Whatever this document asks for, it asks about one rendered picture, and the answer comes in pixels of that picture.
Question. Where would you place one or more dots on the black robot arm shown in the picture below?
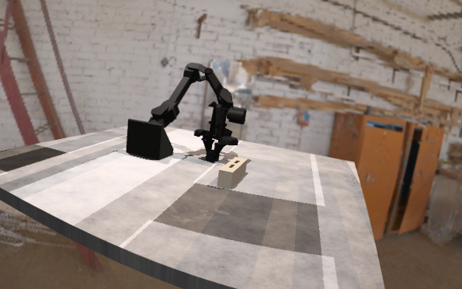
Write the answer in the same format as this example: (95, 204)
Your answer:
(168, 111)

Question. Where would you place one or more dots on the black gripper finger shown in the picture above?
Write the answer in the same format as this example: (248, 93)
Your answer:
(217, 149)
(208, 144)

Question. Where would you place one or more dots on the black two-prong charger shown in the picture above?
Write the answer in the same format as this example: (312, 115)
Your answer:
(210, 156)

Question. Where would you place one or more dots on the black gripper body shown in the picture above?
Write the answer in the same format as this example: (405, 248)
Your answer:
(216, 132)

